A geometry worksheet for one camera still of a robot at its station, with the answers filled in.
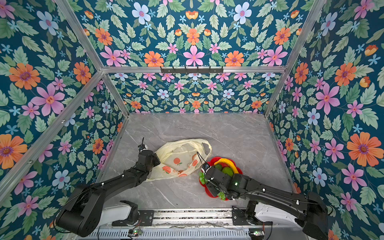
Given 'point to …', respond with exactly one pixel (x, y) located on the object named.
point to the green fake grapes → (203, 181)
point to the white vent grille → (172, 234)
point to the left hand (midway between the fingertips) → (157, 152)
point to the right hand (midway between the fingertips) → (209, 182)
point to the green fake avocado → (218, 166)
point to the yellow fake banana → (225, 160)
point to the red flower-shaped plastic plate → (211, 163)
